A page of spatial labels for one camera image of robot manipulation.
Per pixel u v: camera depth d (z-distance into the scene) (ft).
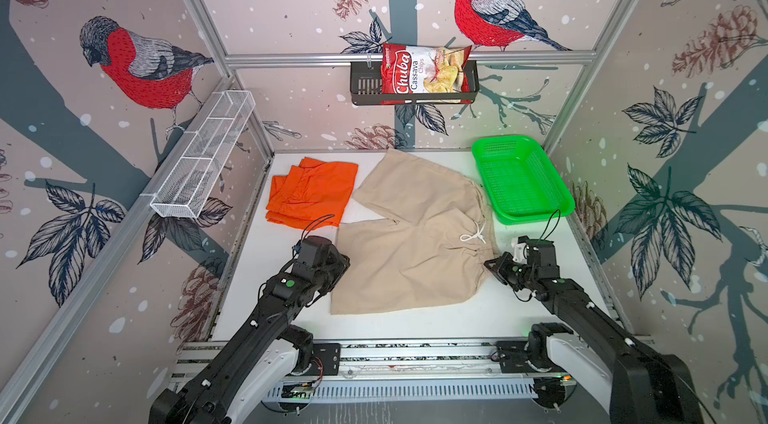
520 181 3.61
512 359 2.39
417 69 2.88
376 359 2.45
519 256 2.57
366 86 3.11
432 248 3.04
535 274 2.20
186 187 2.34
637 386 1.31
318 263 2.10
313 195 3.44
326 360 2.40
